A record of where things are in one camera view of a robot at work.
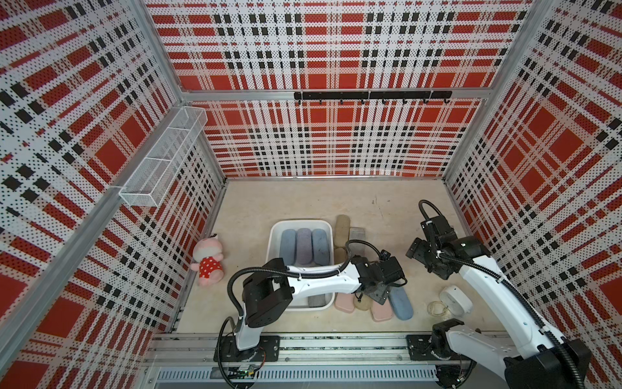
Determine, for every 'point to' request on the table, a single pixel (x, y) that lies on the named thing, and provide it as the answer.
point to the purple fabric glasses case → (304, 246)
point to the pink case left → (345, 302)
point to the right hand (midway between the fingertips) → (423, 258)
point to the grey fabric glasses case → (317, 301)
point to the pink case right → (382, 313)
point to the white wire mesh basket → (150, 181)
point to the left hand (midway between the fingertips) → (373, 285)
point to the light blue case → (321, 248)
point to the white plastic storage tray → (273, 232)
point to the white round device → (456, 301)
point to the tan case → (365, 304)
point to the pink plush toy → (207, 257)
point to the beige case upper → (341, 230)
